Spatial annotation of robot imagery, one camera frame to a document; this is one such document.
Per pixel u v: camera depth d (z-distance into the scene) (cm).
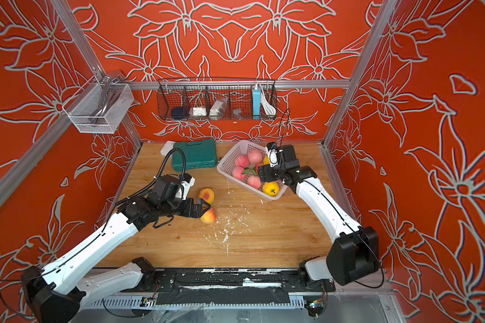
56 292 38
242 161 103
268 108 90
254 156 100
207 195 89
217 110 90
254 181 95
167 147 115
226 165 102
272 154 70
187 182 67
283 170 61
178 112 97
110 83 86
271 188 92
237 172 99
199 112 86
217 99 98
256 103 87
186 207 65
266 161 99
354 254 40
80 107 76
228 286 73
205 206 70
